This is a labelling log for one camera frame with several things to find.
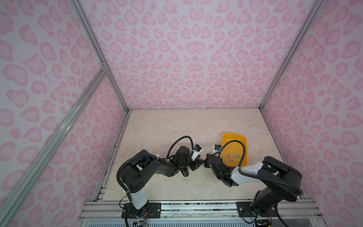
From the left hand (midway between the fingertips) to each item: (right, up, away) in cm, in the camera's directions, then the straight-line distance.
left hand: (203, 157), depth 87 cm
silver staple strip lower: (+19, -2, +3) cm, 19 cm away
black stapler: (-12, -7, -4) cm, 14 cm away
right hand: (+2, +1, +2) cm, 3 cm away
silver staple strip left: (+14, 0, +5) cm, 15 cm away
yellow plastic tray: (+20, +2, +5) cm, 21 cm away
